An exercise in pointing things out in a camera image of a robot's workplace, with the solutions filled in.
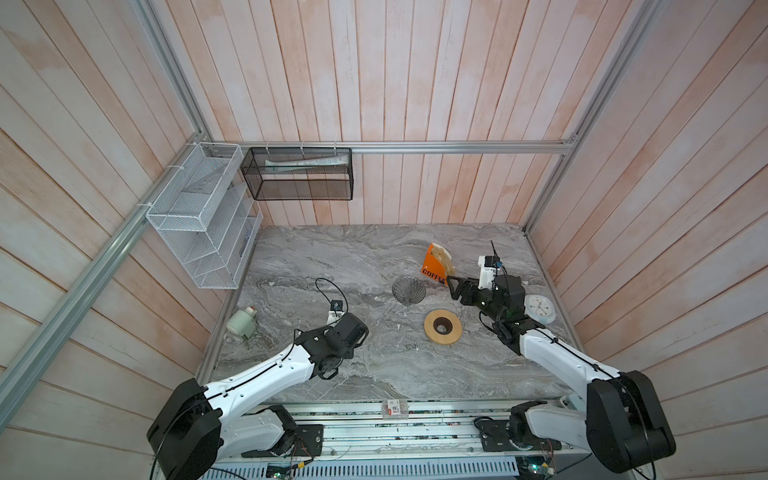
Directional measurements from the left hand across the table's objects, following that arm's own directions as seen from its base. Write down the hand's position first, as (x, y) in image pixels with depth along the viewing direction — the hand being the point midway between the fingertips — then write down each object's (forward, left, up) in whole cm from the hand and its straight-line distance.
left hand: (337, 343), depth 83 cm
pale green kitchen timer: (+7, +29, 0) cm, 30 cm away
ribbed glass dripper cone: (+21, -22, -4) cm, 30 cm away
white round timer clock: (+14, -64, -4) cm, 66 cm away
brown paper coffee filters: (+30, -34, +2) cm, 46 cm away
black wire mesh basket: (+56, +16, +18) cm, 61 cm away
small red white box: (-16, -16, -5) cm, 23 cm away
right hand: (+17, -35, +9) cm, 40 cm away
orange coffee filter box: (+29, -30, -1) cm, 42 cm away
